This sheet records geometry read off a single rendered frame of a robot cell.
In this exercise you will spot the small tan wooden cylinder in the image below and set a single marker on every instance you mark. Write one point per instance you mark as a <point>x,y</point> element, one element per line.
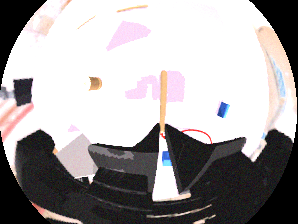
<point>90,83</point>

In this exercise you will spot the red string with thin wooden stick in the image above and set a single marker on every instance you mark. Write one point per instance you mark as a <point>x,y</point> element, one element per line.
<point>163,95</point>

